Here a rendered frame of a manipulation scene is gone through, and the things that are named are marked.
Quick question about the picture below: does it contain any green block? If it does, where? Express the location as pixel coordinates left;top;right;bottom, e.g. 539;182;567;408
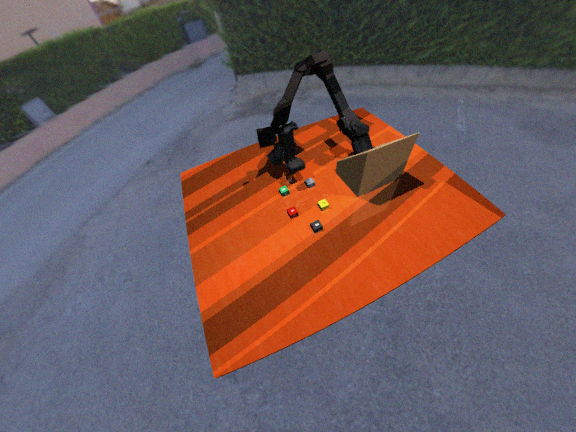
278;185;290;197

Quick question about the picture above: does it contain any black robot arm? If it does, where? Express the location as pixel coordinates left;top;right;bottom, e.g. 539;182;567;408
256;50;375;166

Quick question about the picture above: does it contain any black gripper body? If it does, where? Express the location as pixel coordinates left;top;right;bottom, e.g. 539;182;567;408
273;142;306;173

